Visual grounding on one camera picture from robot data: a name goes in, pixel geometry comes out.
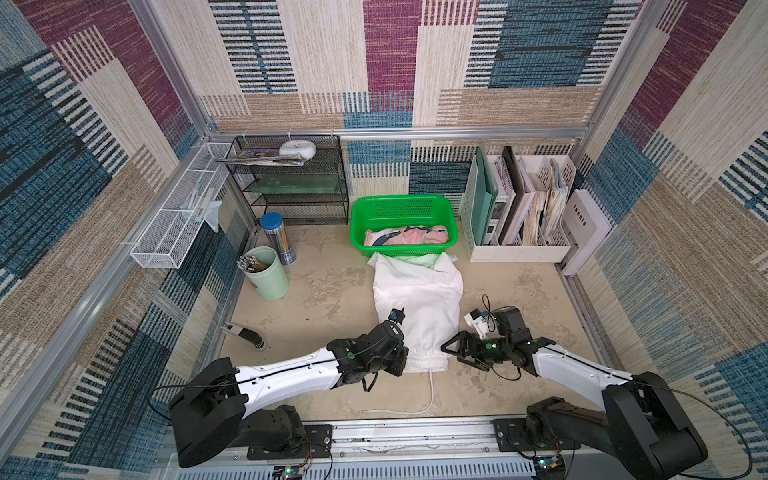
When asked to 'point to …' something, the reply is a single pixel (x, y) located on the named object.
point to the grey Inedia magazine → (587, 225)
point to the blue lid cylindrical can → (272, 224)
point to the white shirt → (427, 290)
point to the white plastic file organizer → (533, 210)
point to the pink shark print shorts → (407, 235)
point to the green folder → (485, 196)
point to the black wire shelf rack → (300, 178)
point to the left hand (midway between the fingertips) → (407, 352)
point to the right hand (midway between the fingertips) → (451, 352)
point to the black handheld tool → (251, 336)
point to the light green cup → (270, 282)
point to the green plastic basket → (392, 211)
